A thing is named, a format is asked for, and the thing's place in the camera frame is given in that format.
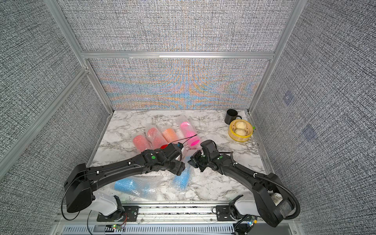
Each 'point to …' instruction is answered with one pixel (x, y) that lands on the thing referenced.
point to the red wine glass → (155, 138)
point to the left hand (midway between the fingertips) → (183, 165)
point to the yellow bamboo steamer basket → (233, 136)
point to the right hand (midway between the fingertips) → (186, 157)
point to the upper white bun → (240, 124)
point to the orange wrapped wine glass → (170, 134)
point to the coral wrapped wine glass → (141, 143)
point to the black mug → (230, 115)
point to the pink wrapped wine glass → (190, 135)
